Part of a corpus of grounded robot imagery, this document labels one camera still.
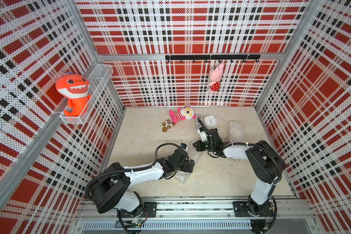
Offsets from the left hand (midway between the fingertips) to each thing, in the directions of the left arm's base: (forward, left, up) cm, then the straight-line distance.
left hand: (188, 161), depth 87 cm
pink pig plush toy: (+46, -18, +30) cm, 58 cm away
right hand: (+12, -4, 0) cm, 12 cm away
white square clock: (+32, -17, -1) cm, 36 cm away
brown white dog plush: (+30, +16, -2) cm, 34 cm away
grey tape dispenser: (+14, -6, +21) cm, 26 cm away
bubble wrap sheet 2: (+17, -32, +4) cm, 36 cm away
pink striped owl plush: (+37, +2, +3) cm, 37 cm away
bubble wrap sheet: (-9, +3, +1) cm, 10 cm away
